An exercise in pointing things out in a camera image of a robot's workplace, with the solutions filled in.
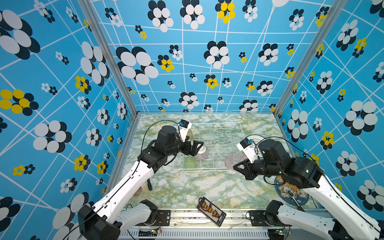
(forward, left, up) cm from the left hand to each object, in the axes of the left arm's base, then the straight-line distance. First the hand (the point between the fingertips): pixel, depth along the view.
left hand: (197, 139), depth 71 cm
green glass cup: (+1, +4, -26) cm, 27 cm away
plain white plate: (+19, -43, -28) cm, 55 cm away
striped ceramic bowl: (+4, -4, -21) cm, 22 cm away
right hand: (-13, -16, -1) cm, 21 cm away
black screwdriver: (-12, +27, -27) cm, 40 cm away
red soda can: (-17, +31, -24) cm, 43 cm away
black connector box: (-27, -8, -26) cm, 38 cm away
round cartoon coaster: (-15, -48, -27) cm, 57 cm away
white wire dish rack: (+18, -17, -27) cm, 37 cm away
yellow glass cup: (+16, +4, -18) cm, 25 cm away
